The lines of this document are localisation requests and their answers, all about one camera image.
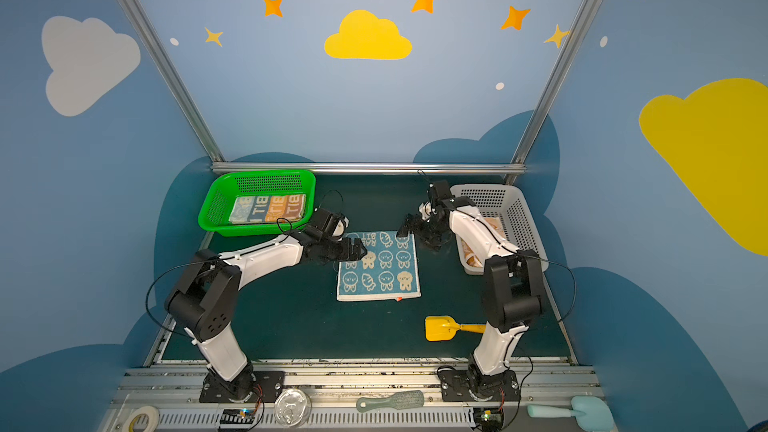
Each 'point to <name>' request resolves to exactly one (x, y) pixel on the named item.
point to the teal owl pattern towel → (389, 270)
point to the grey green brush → (408, 399)
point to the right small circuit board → (489, 419)
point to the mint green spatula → (590, 412)
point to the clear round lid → (293, 407)
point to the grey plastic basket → (504, 209)
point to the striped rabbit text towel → (264, 209)
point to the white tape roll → (152, 414)
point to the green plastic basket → (215, 214)
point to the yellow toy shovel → (444, 328)
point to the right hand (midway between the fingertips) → (409, 237)
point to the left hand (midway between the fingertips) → (354, 250)
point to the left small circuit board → (236, 419)
